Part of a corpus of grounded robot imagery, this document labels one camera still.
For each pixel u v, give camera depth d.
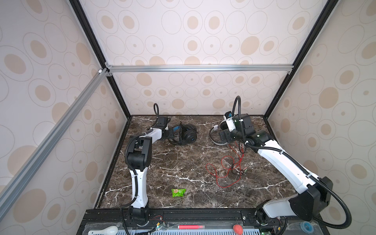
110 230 0.70
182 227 0.71
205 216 0.76
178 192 0.80
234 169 0.91
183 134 1.05
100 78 0.83
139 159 0.57
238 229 0.68
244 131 0.57
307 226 0.71
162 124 0.86
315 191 0.40
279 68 0.91
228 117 0.68
